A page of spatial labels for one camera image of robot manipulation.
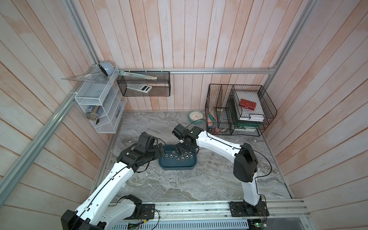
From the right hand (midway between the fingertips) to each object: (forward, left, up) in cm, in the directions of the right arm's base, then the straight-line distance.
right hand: (184, 148), depth 87 cm
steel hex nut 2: (-1, +9, -8) cm, 12 cm away
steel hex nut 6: (-2, -2, -8) cm, 9 cm away
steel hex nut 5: (-3, +1, -8) cm, 9 cm away
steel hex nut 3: (-2, +6, -8) cm, 10 cm away
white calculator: (+37, +30, +18) cm, 51 cm away
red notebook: (+27, -42, +12) cm, 52 cm away
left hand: (-8, +14, +8) cm, 18 cm away
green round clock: (+32, -9, -7) cm, 34 cm away
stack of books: (+18, -42, +1) cm, 46 cm away
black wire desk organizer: (+46, -28, -9) cm, 54 cm away
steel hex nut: (-1, +12, -8) cm, 14 cm away
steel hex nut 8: (-4, -17, -9) cm, 20 cm away
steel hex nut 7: (-1, -5, -8) cm, 10 cm away
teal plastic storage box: (-5, +7, -8) cm, 12 cm away
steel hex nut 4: (-4, +4, -7) cm, 9 cm away
